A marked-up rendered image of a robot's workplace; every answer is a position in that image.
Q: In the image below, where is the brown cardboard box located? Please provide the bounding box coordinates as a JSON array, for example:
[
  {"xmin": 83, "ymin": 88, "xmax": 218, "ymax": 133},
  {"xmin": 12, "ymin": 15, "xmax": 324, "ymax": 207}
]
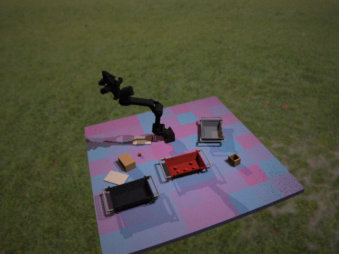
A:
[{"xmin": 118, "ymin": 153, "xmax": 136, "ymax": 172}]

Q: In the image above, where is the beige flat panel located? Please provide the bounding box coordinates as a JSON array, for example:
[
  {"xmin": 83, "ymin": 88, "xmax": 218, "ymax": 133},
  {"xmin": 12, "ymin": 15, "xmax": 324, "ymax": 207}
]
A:
[
  {"xmin": 132, "ymin": 136, "xmax": 152, "ymax": 144},
  {"xmin": 104, "ymin": 171, "xmax": 129, "ymax": 185}
]

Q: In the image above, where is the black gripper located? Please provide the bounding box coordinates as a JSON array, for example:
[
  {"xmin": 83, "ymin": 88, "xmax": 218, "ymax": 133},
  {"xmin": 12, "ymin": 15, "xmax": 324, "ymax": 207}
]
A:
[{"xmin": 98, "ymin": 71, "xmax": 123, "ymax": 93}]

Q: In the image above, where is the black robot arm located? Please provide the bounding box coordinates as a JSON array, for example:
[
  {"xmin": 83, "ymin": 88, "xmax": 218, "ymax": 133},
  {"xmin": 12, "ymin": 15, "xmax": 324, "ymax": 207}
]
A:
[{"xmin": 100, "ymin": 85, "xmax": 171, "ymax": 139}]

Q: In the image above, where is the small brown open box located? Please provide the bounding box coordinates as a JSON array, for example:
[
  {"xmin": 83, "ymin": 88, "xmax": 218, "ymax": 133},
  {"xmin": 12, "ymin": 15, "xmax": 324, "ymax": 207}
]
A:
[{"xmin": 228, "ymin": 153, "xmax": 241, "ymax": 167}]

